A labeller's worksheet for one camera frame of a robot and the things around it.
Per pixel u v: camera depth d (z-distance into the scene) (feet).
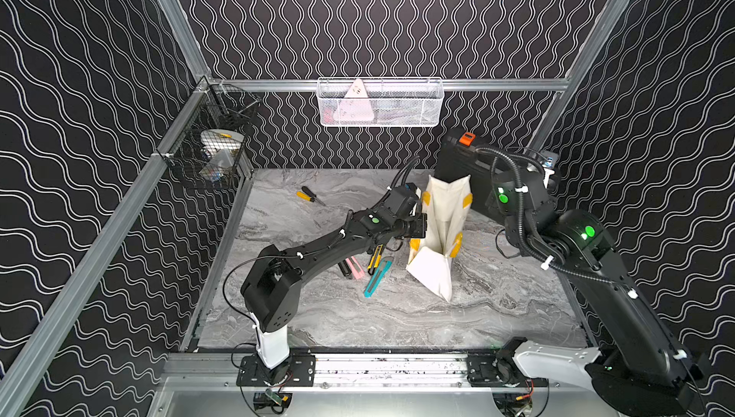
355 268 3.03
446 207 3.06
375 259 3.10
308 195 3.71
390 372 2.48
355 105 2.95
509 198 1.46
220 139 2.62
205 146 2.73
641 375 1.28
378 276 2.96
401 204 2.05
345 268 3.03
